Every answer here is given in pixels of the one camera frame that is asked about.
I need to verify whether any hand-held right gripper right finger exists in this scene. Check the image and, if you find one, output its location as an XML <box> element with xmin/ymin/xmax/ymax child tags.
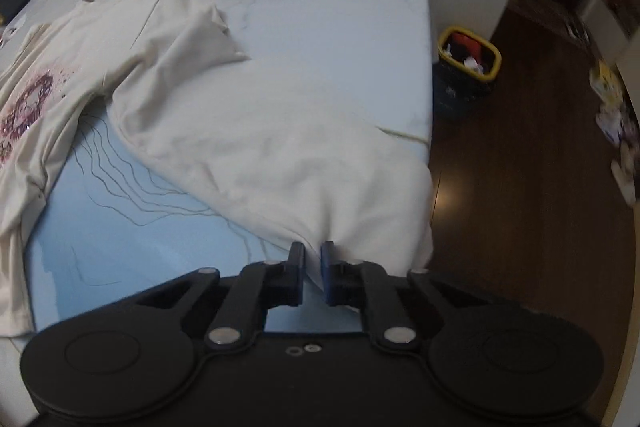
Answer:
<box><xmin>320</xmin><ymin>241</ymin><xmax>493</xmax><ymax>354</ymax></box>

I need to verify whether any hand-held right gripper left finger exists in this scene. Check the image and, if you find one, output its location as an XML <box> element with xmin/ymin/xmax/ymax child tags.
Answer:
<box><xmin>132</xmin><ymin>241</ymin><xmax>307</xmax><ymax>354</ymax></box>

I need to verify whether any cream t-shirt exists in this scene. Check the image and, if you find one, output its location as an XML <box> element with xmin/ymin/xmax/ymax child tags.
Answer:
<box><xmin>0</xmin><ymin>0</ymin><xmax>435</xmax><ymax>338</ymax></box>

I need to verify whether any pale blue table mat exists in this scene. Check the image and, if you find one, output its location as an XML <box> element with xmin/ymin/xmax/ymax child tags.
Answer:
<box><xmin>29</xmin><ymin>107</ymin><xmax>362</xmax><ymax>338</ymax></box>

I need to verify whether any dark bin with yellow rim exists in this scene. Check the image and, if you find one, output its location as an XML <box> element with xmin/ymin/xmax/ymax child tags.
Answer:
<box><xmin>432</xmin><ymin>25</ymin><xmax>502</xmax><ymax>120</ymax></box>

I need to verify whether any yellow and white box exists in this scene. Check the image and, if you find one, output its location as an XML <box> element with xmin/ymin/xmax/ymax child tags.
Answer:
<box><xmin>589</xmin><ymin>59</ymin><xmax>626</xmax><ymax>108</ymax></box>

